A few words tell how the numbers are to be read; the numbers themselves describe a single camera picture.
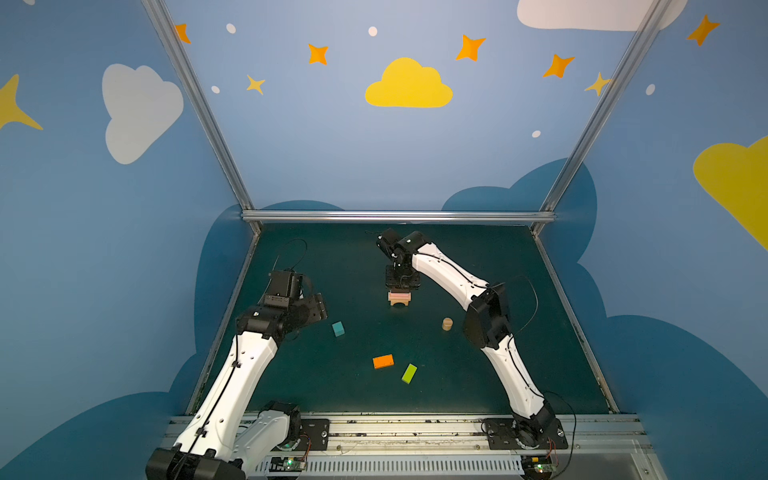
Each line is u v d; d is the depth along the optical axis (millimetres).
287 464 706
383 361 861
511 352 626
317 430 753
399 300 960
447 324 893
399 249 706
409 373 840
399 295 952
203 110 847
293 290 595
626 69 783
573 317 1013
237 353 465
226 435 396
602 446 749
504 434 749
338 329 906
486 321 586
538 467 714
